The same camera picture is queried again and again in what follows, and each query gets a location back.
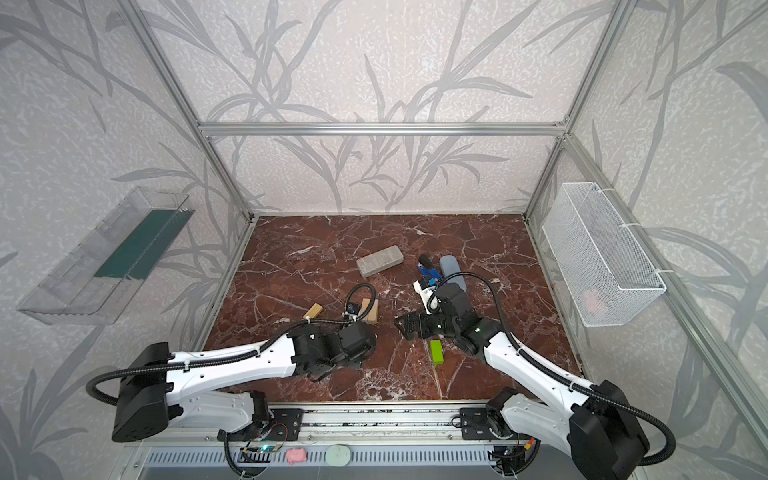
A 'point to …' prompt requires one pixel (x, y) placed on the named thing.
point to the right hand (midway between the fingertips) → (408, 308)
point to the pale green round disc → (338, 455)
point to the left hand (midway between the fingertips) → (363, 343)
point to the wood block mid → (313, 311)
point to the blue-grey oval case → (449, 265)
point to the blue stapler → (432, 274)
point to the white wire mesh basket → (598, 257)
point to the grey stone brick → (379, 261)
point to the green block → (437, 352)
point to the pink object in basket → (591, 302)
